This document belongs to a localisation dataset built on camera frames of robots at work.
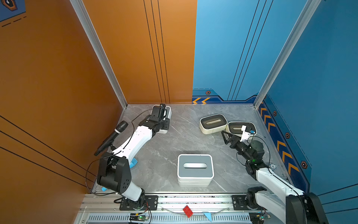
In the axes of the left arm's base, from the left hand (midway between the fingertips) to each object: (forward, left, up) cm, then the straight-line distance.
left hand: (165, 119), depth 89 cm
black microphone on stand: (-13, +21, +9) cm, 26 cm away
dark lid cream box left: (+6, -33, -12) cm, 36 cm away
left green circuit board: (-50, +12, -20) cm, 55 cm away
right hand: (-11, -36, +1) cm, 38 cm away
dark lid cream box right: (+1, -48, -10) cm, 49 cm away
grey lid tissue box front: (-36, -18, -10) cm, 41 cm away
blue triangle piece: (-49, -25, -15) cm, 57 cm away
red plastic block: (-47, -15, -15) cm, 52 cm away
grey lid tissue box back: (-31, -18, 0) cm, 36 cm away
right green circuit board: (-49, -50, -18) cm, 73 cm away
